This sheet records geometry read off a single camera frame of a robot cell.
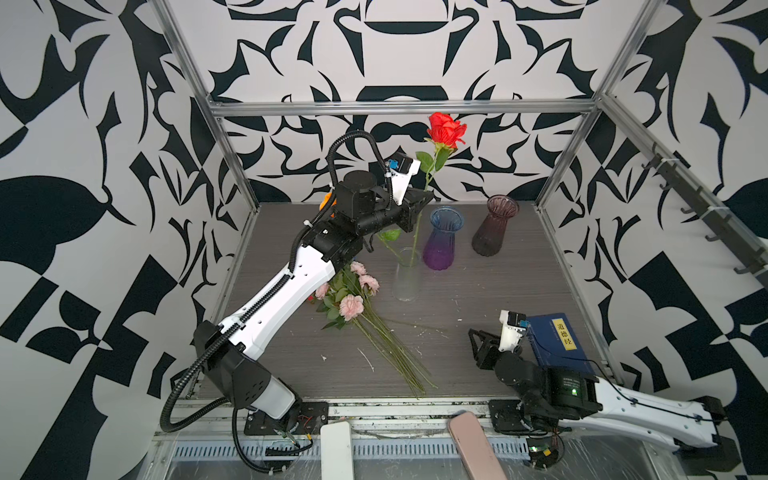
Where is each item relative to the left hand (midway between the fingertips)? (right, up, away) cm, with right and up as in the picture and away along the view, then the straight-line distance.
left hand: (433, 185), depth 63 cm
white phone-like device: (-21, -57, +3) cm, 61 cm away
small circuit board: (+27, -62, +8) cm, 68 cm away
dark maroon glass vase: (+24, -10, +36) cm, 45 cm away
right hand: (+11, -36, +12) cm, 39 cm away
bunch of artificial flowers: (-22, -28, +25) cm, 43 cm away
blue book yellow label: (+38, -41, +22) cm, 60 cm away
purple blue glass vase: (+8, -16, +39) cm, 43 cm away
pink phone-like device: (+11, -60, +6) cm, 61 cm away
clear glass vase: (-4, -23, +25) cm, 34 cm away
